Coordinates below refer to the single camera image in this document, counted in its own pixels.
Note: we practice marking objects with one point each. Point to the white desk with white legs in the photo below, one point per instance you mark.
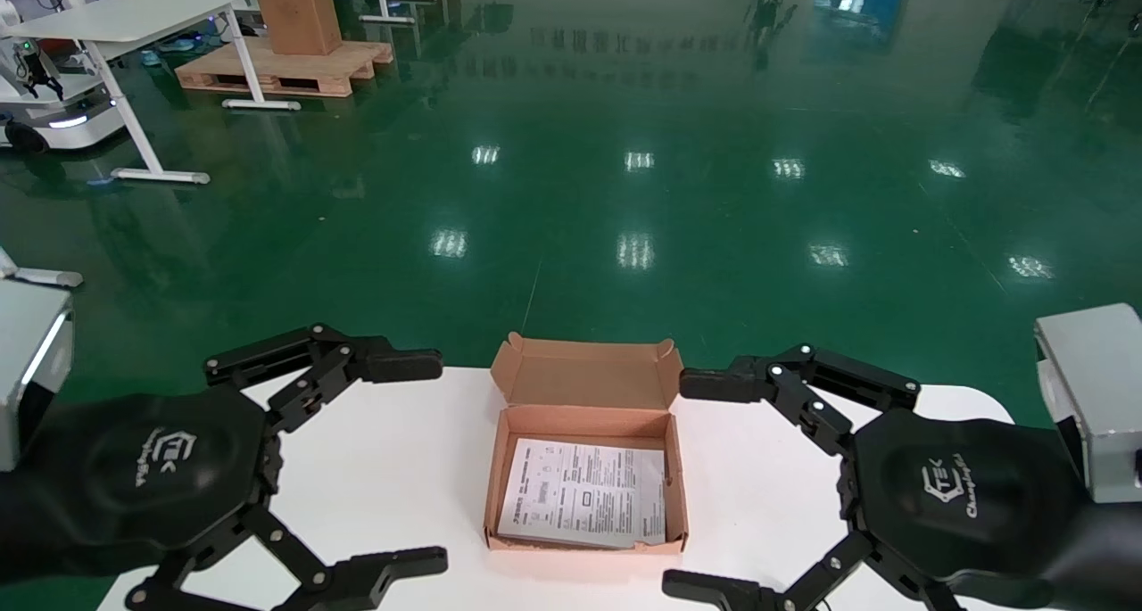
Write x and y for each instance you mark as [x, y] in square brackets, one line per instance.
[143, 9]

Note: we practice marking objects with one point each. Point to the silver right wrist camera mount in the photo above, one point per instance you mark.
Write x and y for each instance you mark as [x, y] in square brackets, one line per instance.
[1097, 388]

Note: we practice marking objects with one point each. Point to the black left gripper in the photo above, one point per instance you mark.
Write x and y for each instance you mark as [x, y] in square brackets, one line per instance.
[134, 468]

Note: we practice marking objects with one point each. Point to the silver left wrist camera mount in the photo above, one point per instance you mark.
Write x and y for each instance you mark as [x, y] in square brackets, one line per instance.
[27, 361]

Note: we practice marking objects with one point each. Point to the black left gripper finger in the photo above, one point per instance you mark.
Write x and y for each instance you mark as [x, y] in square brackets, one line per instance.
[375, 575]
[393, 366]

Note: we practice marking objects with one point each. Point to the tall brown cardboard carton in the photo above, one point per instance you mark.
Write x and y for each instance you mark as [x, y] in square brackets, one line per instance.
[299, 9]

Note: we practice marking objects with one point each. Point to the printed white instruction sheet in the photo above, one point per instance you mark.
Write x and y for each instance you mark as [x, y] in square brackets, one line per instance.
[580, 495]

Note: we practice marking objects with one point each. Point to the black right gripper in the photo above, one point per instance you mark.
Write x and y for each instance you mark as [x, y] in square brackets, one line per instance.
[972, 495]

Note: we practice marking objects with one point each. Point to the open brown cardboard storage box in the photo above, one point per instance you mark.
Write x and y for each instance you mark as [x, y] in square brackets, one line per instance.
[589, 383]

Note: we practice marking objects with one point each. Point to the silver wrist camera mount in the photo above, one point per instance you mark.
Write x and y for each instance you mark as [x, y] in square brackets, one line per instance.
[1097, 388]
[27, 361]

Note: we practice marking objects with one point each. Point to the white table foot bar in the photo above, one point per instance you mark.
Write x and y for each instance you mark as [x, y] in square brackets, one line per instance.
[40, 276]

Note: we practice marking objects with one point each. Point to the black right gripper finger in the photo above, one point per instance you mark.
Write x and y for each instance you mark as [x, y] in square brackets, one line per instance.
[714, 591]
[723, 382]

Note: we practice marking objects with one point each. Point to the wooden shipping pallet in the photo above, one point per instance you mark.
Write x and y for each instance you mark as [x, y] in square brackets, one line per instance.
[303, 62]

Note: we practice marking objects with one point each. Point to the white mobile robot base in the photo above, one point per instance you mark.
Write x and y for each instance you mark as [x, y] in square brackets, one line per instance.
[62, 116]

